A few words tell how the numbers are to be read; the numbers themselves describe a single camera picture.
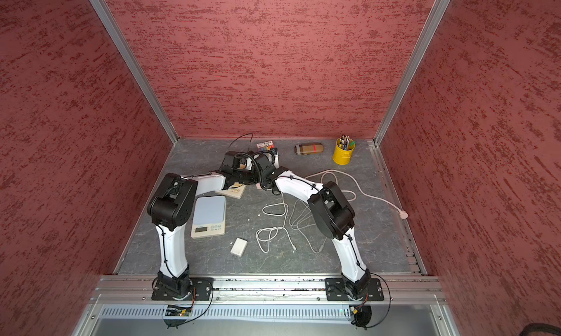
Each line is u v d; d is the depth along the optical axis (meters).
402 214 0.96
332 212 0.53
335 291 0.73
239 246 0.82
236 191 0.97
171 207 0.55
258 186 0.99
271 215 0.92
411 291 0.76
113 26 0.78
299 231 0.83
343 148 1.01
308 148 1.14
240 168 0.87
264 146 1.18
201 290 0.74
